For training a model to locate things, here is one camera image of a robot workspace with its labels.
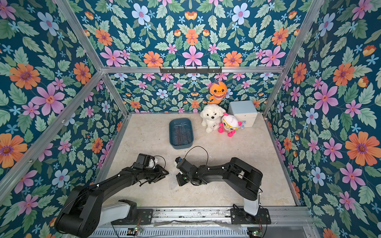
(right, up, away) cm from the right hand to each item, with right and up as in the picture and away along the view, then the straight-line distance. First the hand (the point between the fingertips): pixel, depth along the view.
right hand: (178, 177), depth 87 cm
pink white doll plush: (+32, +32, +7) cm, 46 cm away
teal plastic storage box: (-1, +26, +21) cm, 33 cm away
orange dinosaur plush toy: (+25, +55, +10) cm, 61 cm away
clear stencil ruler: (+3, +24, +18) cm, 30 cm away
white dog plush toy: (+20, +38, +9) cm, 44 cm away
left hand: (-5, +3, 0) cm, 6 cm away
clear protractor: (-3, -2, 0) cm, 4 cm away
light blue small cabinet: (+43, +42, +16) cm, 62 cm away
